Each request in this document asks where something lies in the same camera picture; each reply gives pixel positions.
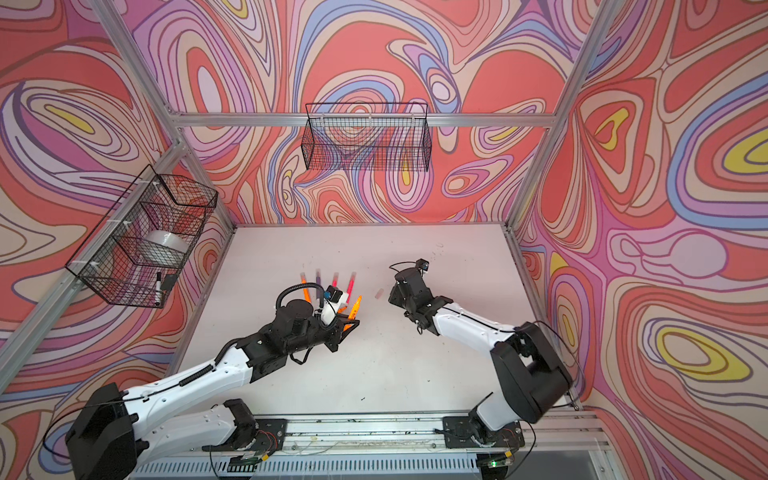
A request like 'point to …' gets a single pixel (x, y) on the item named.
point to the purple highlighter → (318, 281)
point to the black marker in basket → (158, 289)
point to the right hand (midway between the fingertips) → (398, 294)
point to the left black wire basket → (133, 256)
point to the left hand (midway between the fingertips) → (360, 321)
